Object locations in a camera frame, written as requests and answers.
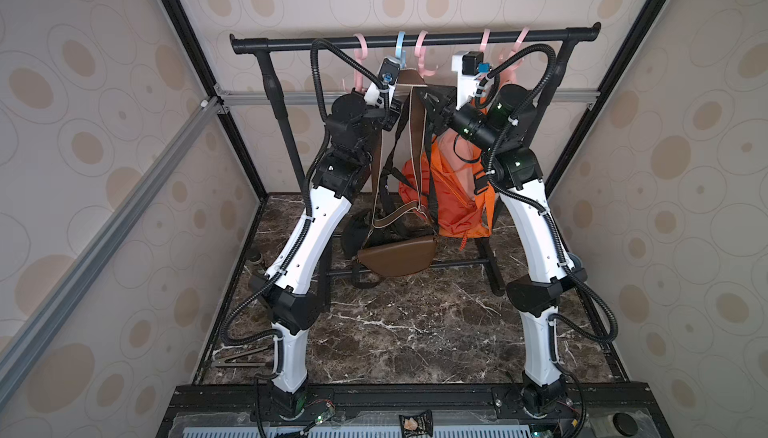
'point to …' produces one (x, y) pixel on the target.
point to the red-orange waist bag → (407, 194)
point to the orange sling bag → (459, 211)
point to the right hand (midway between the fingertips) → (436, 84)
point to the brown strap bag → (407, 242)
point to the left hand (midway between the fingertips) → (383, 67)
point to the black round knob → (625, 424)
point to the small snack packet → (417, 425)
